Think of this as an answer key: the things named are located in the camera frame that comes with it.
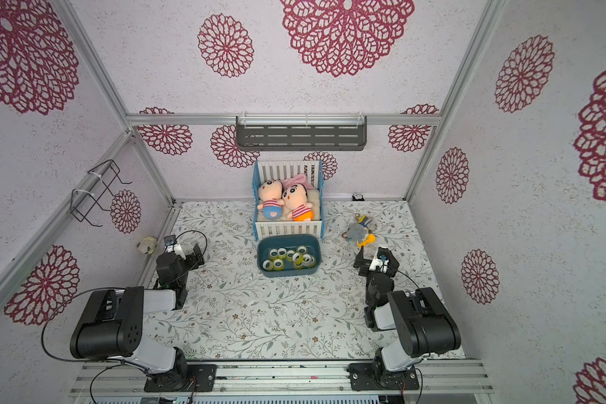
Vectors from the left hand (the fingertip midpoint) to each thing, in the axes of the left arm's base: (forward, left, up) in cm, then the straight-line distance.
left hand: (186, 248), depth 93 cm
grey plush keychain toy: (+9, -66, -3) cm, 67 cm away
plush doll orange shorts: (+22, -40, +4) cm, 46 cm away
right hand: (-3, -71, +3) cm, 71 cm away
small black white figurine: (+37, -71, -11) cm, 81 cm away
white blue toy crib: (+36, -34, +7) cm, 50 cm away
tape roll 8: (-2, -46, -6) cm, 46 cm away
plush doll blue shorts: (+25, -30, +4) cm, 40 cm away
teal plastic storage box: (+7, -38, -8) cm, 40 cm away
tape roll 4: (+5, -43, -9) cm, 44 cm away
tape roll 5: (-3, -30, -8) cm, 31 cm away
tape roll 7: (-3, -42, -7) cm, 43 cm away
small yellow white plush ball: (+6, +20, -6) cm, 21 cm away
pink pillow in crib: (+35, -42, +3) cm, 55 cm away
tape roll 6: (-2, -34, -8) cm, 35 cm away
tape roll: (+3, -32, -8) cm, 33 cm away
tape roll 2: (+2, -35, -7) cm, 36 cm away
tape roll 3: (+2, -39, -7) cm, 39 cm away
